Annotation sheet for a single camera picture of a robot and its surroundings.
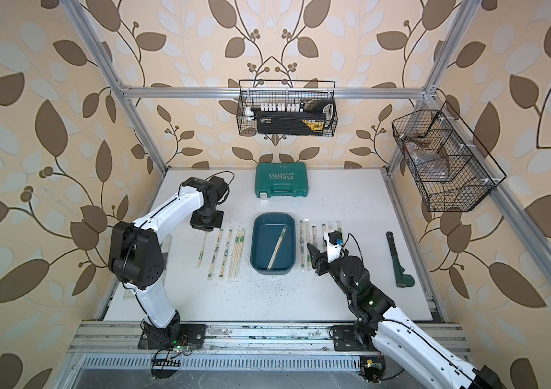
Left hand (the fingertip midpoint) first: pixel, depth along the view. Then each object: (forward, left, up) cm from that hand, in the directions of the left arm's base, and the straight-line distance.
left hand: (212, 227), depth 87 cm
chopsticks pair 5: (+5, -9, -11) cm, 15 cm away
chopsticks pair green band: (-4, -4, -11) cm, 13 cm away
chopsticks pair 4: (+7, -49, -10) cm, 51 cm away
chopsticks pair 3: (+8, -46, -11) cm, 48 cm away
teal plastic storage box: (-3, -22, -11) cm, 24 cm away
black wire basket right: (+6, -78, +24) cm, 82 cm away
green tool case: (+30, -25, -6) cm, 39 cm away
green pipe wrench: (-15, -69, -9) cm, 71 cm away
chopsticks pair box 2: (-3, -23, -10) cm, 26 cm away
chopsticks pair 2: (+5, -43, -11) cm, 45 cm away
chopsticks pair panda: (-1, -34, -11) cm, 35 cm away
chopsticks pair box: (-9, +2, 0) cm, 9 cm away
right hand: (-8, -37, +5) cm, 38 cm away
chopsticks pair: (+4, -39, -11) cm, 41 cm away
